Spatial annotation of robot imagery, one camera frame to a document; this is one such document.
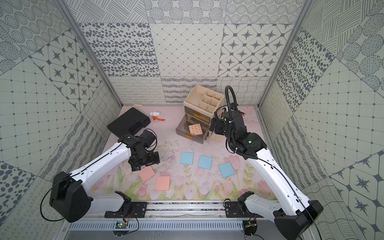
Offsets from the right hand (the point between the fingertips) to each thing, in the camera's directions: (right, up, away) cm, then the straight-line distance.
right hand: (220, 123), depth 72 cm
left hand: (-34, -23, +6) cm, 42 cm away
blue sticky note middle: (-7, -25, +18) cm, 31 cm away
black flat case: (-60, 0, +31) cm, 68 cm away
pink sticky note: (-13, -5, +22) cm, 26 cm away
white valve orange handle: (-43, +6, +39) cm, 58 cm away
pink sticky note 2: (-41, -30, +14) cm, 53 cm away
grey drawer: (-12, +5, +16) cm, 20 cm away
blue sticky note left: (-18, -23, +20) cm, 35 cm away
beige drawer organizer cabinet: (-7, +12, +15) cm, 21 cm away
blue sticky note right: (+6, -28, +16) cm, 33 cm away
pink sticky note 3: (-31, -34, +11) cm, 47 cm away
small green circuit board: (-49, -50, -1) cm, 70 cm away
